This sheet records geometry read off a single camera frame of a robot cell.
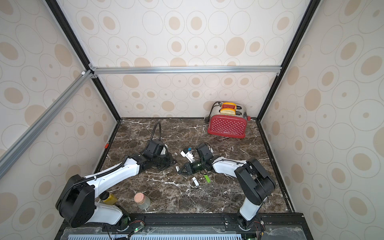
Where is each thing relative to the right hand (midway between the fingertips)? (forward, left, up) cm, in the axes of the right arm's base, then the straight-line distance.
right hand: (179, 176), depth 82 cm
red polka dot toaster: (+36, -28, +9) cm, 47 cm away
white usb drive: (+1, -9, -8) cm, 12 cm away
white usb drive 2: (+3, +1, +2) cm, 4 cm away
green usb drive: (+3, -16, -8) cm, 18 cm away
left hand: (+6, -1, +5) cm, 8 cm away
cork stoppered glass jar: (-14, +16, +1) cm, 21 cm away
